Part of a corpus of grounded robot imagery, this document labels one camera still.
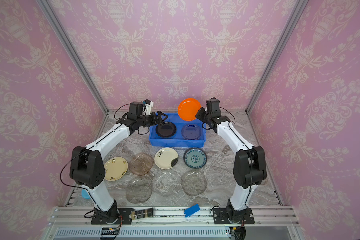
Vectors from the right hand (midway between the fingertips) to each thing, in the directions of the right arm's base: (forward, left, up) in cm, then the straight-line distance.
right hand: (198, 111), depth 90 cm
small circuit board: (-55, +48, -25) cm, 77 cm away
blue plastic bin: (-6, +14, -21) cm, 26 cm away
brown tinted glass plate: (-22, +36, -22) cm, 48 cm away
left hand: (-4, +21, 0) cm, 21 cm away
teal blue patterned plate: (-19, +3, -22) cm, 30 cm away
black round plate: (+2, +21, -19) cm, 28 cm away
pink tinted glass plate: (+1, +4, -21) cm, 22 cm away
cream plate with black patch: (-18, +21, -23) cm, 36 cm away
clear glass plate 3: (-34, +5, -23) cm, 41 cm away
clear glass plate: (-37, +36, -23) cm, 56 cm away
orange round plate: (+5, +6, -2) cm, 8 cm away
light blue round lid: (-38, +65, -22) cm, 78 cm away
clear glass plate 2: (-35, +20, -23) cm, 46 cm away
